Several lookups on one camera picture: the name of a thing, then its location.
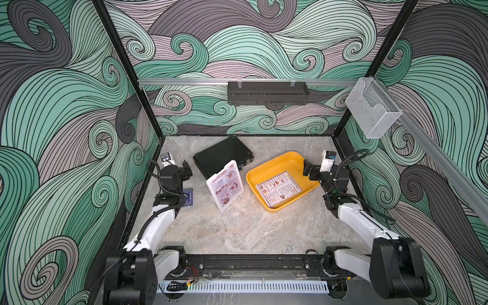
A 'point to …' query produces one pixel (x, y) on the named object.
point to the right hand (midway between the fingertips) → (312, 161)
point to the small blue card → (188, 192)
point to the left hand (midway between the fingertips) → (175, 162)
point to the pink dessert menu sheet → (227, 184)
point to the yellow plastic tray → (291, 162)
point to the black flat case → (211, 161)
